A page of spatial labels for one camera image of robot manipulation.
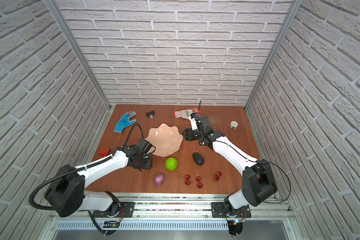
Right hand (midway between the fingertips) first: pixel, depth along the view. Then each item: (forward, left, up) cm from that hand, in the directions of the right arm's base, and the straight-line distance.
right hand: (187, 130), depth 85 cm
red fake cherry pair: (-21, +2, -16) cm, 27 cm away
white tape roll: (+13, -36, -15) cm, 41 cm away
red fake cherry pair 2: (-23, -4, -16) cm, 28 cm away
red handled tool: (-2, +54, -15) cm, 56 cm away
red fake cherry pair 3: (-22, -16, -17) cm, 32 cm away
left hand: (-12, +23, -13) cm, 29 cm away
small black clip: (+29, +26, -15) cm, 42 cm away
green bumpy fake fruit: (-15, +10, -11) cm, 21 cm away
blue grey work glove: (+24, +45, -16) cm, 54 cm away
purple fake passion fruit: (-22, +18, -12) cm, 31 cm away
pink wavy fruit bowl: (+4, +14, -15) cm, 21 cm away
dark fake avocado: (-12, -6, -13) cm, 19 cm away
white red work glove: (+28, -2, -16) cm, 32 cm away
